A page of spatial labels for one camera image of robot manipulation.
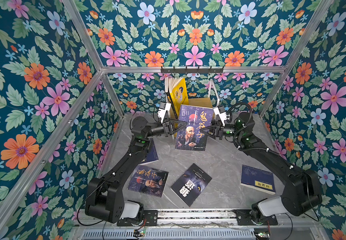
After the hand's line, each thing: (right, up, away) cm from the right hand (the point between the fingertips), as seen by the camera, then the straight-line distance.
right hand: (202, 128), depth 68 cm
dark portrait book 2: (-29, -31, +17) cm, 45 cm away
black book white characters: (-4, -32, +16) cm, 36 cm away
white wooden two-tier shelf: (+7, +18, +35) cm, 40 cm away
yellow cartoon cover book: (-12, +20, +13) cm, 26 cm away
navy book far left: (-29, -18, +28) cm, 45 cm away
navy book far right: (+34, -30, +17) cm, 49 cm away
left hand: (-7, +2, -7) cm, 10 cm away
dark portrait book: (-5, -4, -2) cm, 7 cm away
